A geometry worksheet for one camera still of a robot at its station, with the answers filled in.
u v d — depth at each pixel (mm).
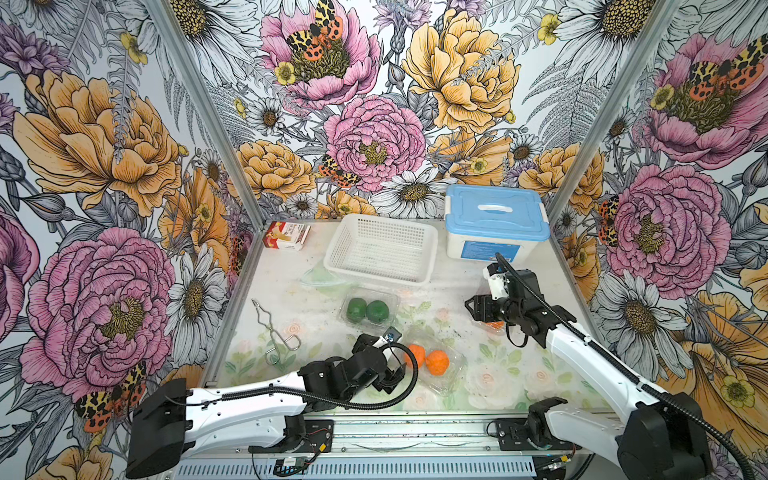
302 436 661
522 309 638
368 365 568
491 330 919
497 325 736
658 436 402
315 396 513
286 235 1122
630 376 450
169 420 459
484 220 997
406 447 737
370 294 997
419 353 838
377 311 897
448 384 781
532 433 675
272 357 871
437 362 811
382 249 1118
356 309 916
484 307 745
